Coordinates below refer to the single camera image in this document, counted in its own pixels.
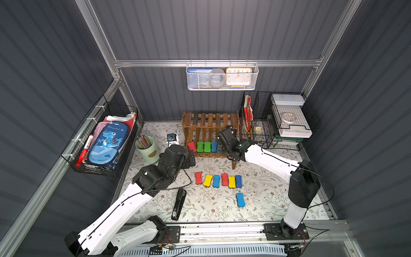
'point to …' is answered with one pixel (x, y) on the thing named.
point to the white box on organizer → (292, 103)
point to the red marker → (84, 151)
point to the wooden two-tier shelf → (200, 132)
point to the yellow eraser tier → (207, 180)
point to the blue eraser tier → (216, 181)
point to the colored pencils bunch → (143, 140)
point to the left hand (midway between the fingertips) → (183, 152)
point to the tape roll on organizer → (288, 118)
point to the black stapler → (181, 197)
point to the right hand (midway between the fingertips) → (223, 144)
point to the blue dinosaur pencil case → (108, 143)
